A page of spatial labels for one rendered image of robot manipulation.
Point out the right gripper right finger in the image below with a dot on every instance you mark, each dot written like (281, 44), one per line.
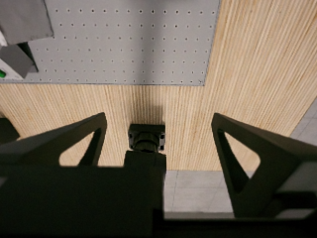
(287, 166)

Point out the grey work mat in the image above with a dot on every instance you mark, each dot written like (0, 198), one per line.
(125, 42)

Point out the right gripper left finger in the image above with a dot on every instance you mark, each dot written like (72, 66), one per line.
(47, 147)

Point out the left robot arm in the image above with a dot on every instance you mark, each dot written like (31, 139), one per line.
(2, 141)

